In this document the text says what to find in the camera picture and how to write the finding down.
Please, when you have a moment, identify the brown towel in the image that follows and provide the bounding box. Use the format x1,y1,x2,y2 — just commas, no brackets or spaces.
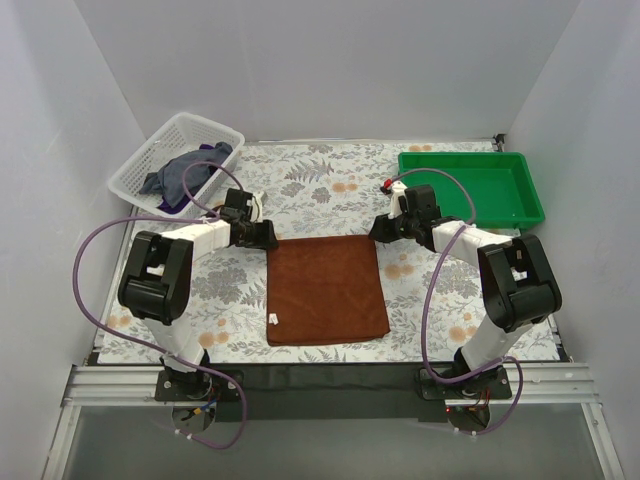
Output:
266,235,390,347

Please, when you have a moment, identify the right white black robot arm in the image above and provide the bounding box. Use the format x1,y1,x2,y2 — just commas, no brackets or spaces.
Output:
369,214,562,385

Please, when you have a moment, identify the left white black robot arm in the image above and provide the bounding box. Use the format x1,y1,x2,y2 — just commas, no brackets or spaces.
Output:
117,215,278,373

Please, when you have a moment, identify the purple cloth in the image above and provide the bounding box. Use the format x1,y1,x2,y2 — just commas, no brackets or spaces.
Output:
146,144,215,214

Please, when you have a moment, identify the grey cloth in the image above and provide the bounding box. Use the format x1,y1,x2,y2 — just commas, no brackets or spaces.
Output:
138,142,233,214

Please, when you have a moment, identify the green plastic tray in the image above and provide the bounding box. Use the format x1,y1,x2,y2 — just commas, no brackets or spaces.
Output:
398,152,545,230

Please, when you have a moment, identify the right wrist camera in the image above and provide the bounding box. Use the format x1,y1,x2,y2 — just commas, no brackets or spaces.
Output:
381,179,441,219

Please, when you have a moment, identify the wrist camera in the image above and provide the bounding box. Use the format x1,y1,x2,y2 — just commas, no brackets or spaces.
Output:
381,179,441,219
219,188,266,223

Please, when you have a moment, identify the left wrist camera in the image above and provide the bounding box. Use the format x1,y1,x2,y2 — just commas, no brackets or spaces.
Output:
219,188,266,223

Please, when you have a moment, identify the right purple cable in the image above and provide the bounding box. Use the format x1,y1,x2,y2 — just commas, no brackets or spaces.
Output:
397,168,525,437

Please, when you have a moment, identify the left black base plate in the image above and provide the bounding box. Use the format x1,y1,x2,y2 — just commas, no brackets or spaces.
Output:
154,368,240,403

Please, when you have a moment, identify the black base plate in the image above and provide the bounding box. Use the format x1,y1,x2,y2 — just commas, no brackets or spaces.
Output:
416,366,512,401
154,368,240,403

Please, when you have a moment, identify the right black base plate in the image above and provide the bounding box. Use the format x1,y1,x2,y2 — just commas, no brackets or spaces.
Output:
416,366,512,401

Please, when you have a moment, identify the aluminium frame rail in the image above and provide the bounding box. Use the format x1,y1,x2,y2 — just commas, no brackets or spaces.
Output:
62,362,599,406

